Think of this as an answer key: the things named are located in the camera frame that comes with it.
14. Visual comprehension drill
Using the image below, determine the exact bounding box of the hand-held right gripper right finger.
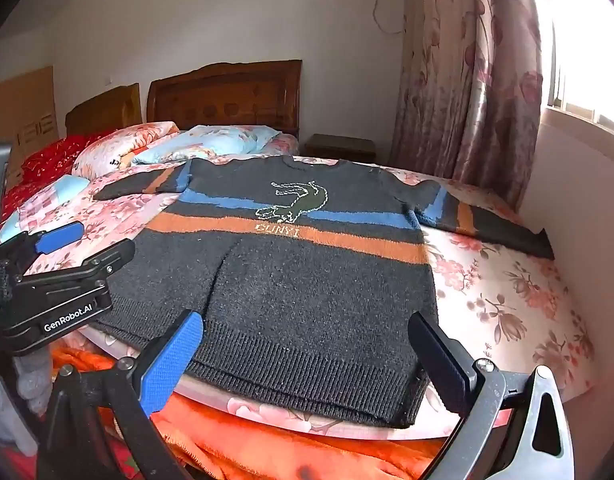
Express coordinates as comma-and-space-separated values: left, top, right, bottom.
408, 311, 575, 480

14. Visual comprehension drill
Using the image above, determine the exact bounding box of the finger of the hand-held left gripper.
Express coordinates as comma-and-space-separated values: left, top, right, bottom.
0, 221, 85, 275
18, 239, 136, 291

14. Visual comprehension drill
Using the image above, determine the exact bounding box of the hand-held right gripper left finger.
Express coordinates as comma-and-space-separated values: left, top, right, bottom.
37, 310, 204, 480

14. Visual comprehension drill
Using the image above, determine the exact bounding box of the dark grey striped knit sweater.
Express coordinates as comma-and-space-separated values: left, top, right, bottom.
89, 155, 555, 429

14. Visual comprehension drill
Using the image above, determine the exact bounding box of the light blue cloth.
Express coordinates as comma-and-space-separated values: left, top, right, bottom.
0, 176, 95, 242

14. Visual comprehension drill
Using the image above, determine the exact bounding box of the clear plastic bag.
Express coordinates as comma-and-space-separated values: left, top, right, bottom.
0, 347, 55, 456

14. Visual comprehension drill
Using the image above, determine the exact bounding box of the red patterned blanket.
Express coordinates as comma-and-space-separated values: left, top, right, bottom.
2, 130, 118, 221

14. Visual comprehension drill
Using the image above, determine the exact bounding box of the pink floral bed sheet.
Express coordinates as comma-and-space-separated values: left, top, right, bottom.
0, 152, 600, 441

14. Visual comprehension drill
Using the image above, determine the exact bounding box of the orange floral pillow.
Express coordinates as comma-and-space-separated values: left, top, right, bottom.
72, 121, 180, 178

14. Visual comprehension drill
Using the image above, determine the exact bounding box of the orange fleece blanket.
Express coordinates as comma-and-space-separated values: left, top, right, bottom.
52, 330, 468, 480

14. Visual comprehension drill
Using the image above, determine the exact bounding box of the small wooden headboard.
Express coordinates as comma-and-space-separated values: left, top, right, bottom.
65, 83, 142, 138

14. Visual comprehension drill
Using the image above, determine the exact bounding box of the cardboard box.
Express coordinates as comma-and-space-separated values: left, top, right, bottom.
0, 66, 58, 191

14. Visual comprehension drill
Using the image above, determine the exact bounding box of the light blue floral pillow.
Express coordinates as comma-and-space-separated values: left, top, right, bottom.
132, 124, 282, 165

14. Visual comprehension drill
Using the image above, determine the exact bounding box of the large carved wooden headboard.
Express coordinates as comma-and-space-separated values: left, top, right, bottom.
147, 60, 304, 143

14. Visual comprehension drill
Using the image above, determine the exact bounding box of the pink floral pillow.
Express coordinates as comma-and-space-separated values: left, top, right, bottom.
259, 132, 300, 157

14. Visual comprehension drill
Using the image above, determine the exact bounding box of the dark wooden nightstand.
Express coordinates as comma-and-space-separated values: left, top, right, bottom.
305, 133, 378, 163

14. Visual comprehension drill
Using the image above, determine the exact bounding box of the floral curtain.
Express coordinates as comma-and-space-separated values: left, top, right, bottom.
389, 0, 545, 201

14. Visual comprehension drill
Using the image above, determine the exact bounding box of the window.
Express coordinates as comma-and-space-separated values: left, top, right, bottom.
529, 0, 614, 137

